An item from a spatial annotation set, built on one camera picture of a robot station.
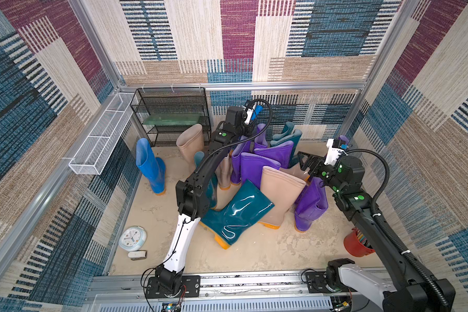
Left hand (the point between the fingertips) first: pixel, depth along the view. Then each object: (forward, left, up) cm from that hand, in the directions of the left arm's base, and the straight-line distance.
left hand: (252, 119), depth 90 cm
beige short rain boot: (-33, -10, -8) cm, 35 cm away
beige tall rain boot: (-10, +28, -4) cm, 30 cm away
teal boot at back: (-3, -16, -4) cm, 17 cm away
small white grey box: (-50, +47, -27) cm, 73 cm away
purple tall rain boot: (-19, +8, -6) cm, 22 cm away
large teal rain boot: (-33, +3, -19) cm, 38 cm away
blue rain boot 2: (+3, -3, +3) cm, 5 cm away
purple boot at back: (-8, -4, -6) cm, 11 cm away
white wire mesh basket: (-5, +74, -10) cm, 75 cm away
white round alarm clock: (-43, +52, -28) cm, 73 cm away
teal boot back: (-8, -19, -5) cm, 21 cm away
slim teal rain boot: (-29, +18, -16) cm, 38 cm away
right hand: (-23, -19, -1) cm, 30 cm away
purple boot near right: (-40, -19, -6) cm, 44 cm away
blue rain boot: (-23, +41, -6) cm, 47 cm away
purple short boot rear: (-14, -12, -8) cm, 20 cm away
